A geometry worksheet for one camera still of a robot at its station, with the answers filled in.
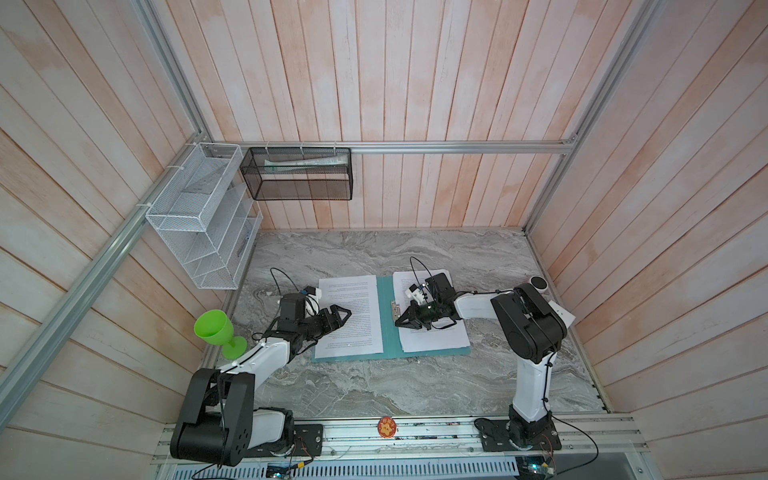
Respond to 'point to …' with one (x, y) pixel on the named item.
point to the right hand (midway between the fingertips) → (396, 323)
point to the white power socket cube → (566, 316)
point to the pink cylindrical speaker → (539, 283)
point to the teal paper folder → (391, 337)
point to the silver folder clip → (396, 310)
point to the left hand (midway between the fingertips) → (343, 321)
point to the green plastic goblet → (216, 327)
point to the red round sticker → (387, 427)
